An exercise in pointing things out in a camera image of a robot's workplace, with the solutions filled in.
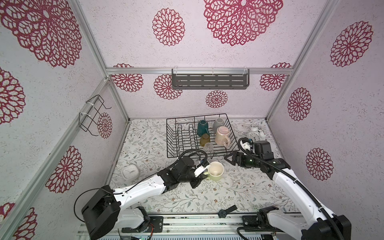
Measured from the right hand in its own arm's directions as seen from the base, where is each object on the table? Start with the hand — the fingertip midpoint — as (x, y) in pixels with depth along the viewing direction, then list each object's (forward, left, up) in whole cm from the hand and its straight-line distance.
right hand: (229, 157), depth 78 cm
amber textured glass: (+19, +12, -9) cm, 24 cm away
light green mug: (-3, +7, -9) cm, 12 cm away
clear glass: (+13, +9, -13) cm, 21 cm away
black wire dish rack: (+30, +7, -17) cm, 35 cm away
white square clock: (-4, +56, -12) cm, 58 cm away
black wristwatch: (-23, +3, -17) cm, 29 cm away
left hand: (-8, +13, -6) cm, 16 cm away
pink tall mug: (+19, +1, -8) cm, 20 cm away
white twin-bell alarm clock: (+23, -22, -10) cm, 34 cm away
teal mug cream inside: (+29, +13, -10) cm, 33 cm away
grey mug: (+32, +2, -6) cm, 32 cm away
